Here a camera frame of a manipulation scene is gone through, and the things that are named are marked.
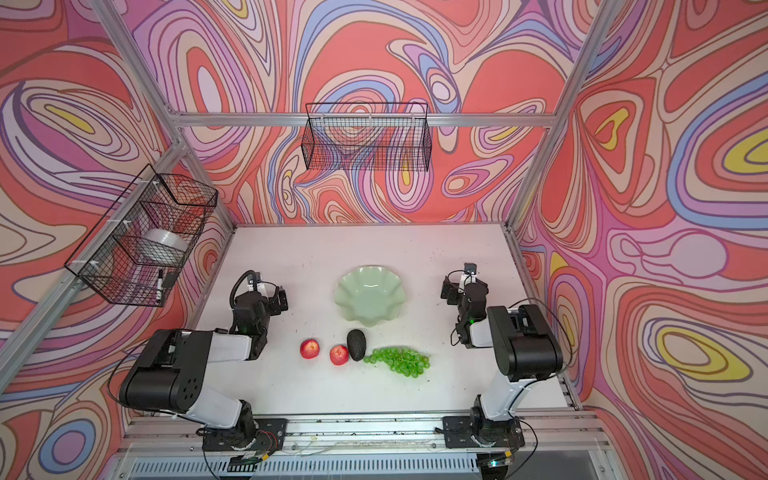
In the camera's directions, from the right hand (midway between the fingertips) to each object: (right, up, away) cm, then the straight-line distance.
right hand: (462, 282), depth 97 cm
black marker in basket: (-80, 0, -25) cm, 84 cm away
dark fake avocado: (-34, -17, -11) cm, 39 cm away
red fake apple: (-47, -17, -14) cm, 52 cm away
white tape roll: (-80, +14, -24) cm, 84 cm away
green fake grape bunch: (-19, -21, -15) cm, 32 cm away
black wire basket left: (-85, +11, -27) cm, 89 cm away
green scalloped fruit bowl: (-31, -5, +3) cm, 31 cm away
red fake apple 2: (-38, -19, -15) cm, 45 cm away
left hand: (-62, -1, -4) cm, 62 cm away
